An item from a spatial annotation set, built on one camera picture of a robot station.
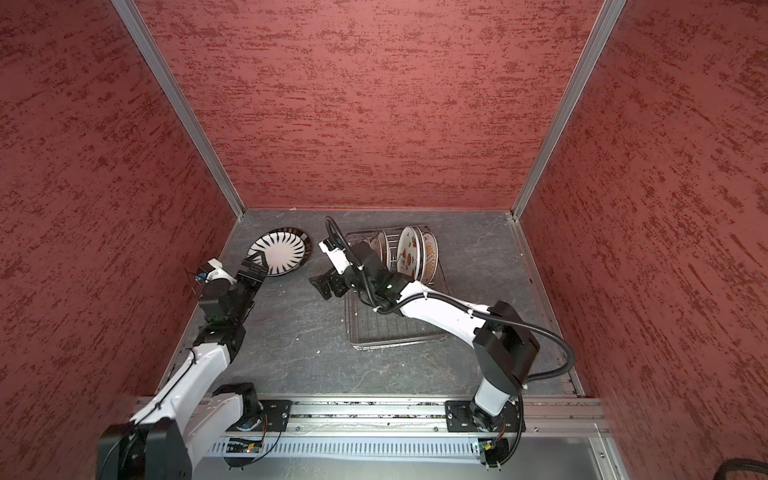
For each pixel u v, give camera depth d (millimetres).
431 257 918
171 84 836
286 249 1082
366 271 586
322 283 678
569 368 426
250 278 723
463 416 743
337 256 672
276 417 745
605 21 722
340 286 696
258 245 1065
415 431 738
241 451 724
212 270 708
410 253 940
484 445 720
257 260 770
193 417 485
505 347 441
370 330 877
